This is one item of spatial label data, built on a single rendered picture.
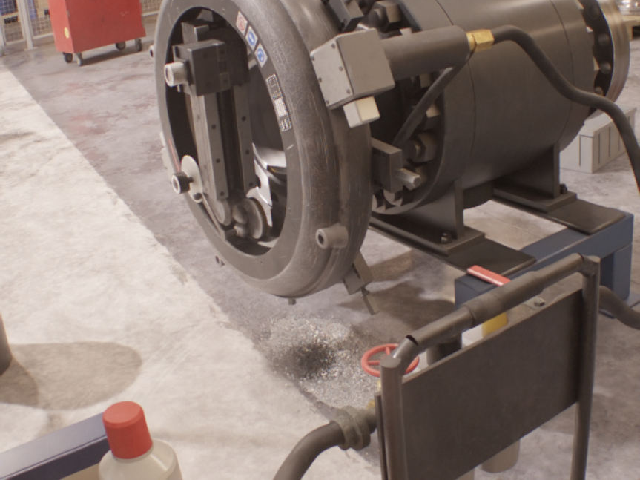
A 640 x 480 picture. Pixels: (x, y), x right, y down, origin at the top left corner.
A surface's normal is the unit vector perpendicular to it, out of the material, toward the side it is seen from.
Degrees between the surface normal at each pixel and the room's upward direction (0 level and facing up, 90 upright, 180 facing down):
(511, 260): 0
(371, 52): 67
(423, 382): 90
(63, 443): 9
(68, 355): 0
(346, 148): 87
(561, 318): 90
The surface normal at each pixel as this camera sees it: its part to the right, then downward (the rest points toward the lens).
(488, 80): 0.55, 0.13
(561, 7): 0.41, -0.30
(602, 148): 0.72, 0.20
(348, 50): 0.49, -0.11
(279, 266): -0.81, 0.30
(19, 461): 0.00, -0.86
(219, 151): 0.58, 0.33
